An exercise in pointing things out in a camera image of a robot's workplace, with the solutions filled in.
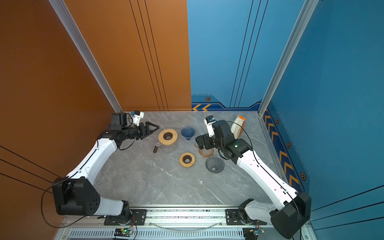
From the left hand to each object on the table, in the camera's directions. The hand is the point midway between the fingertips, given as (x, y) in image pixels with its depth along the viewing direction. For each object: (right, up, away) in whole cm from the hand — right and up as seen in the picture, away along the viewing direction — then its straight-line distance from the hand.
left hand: (156, 128), depth 80 cm
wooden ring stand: (+16, -20, +14) cm, 29 cm away
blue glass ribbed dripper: (+15, -3, +27) cm, 32 cm away
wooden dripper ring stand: (+3, -6, +13) cm, 14 cm away
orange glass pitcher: (+28, -17, +17) cm, 37 cm away
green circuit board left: (-15, -50, -9) cm, 53 cm away
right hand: (+25, -4, -4) cm, 26 cm away
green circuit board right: (+48, -50, -10) cm, 70 cm away
